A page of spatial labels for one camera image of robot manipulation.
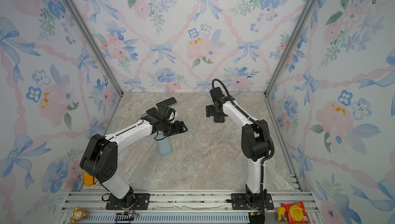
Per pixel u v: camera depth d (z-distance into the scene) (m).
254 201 0.64
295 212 0.70
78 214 0.68
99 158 0.51
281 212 0.69
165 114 0.72
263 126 0.53
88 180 0.71
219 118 1.04
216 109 0.77
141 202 0.74
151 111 1.10
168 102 1.14
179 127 0.80
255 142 0.52
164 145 0.92
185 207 0.73
